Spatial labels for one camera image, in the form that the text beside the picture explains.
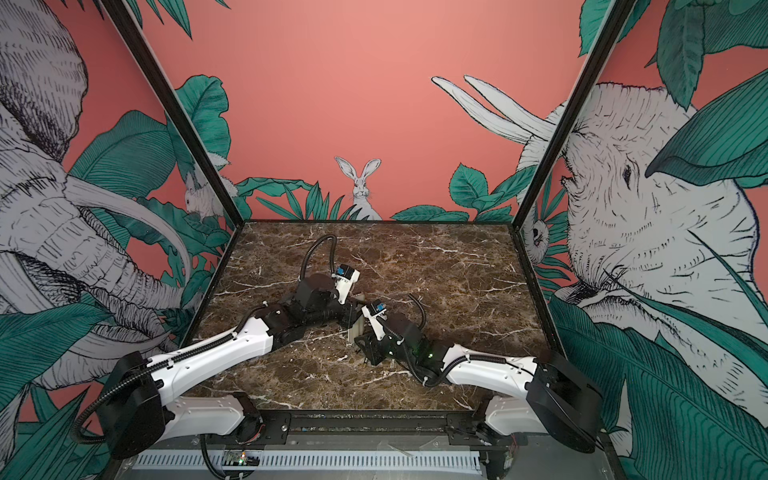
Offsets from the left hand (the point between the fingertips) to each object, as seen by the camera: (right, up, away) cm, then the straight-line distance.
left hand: (368, 303), depth 77 cm
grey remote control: (-3, -7, 0) cm, 8 cm away
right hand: (-4, -9, -1) cm, 10 cm away
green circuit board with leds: (-30, -36, -7) cm, 47 cm away
